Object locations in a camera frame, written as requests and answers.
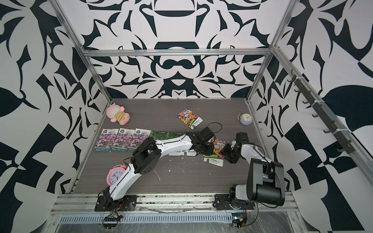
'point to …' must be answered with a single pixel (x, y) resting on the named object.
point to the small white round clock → (245, 119)
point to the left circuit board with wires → (111, 220)
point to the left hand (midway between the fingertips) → (213, 150)
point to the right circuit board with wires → (239, 219)
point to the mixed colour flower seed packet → (190, 118)
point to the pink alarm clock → (114, 173)
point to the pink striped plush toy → (117, 113)
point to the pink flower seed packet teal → (106, 140)
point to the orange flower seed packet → (218, 145)
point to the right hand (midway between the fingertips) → (222, 151)
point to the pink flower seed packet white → (139, 136)
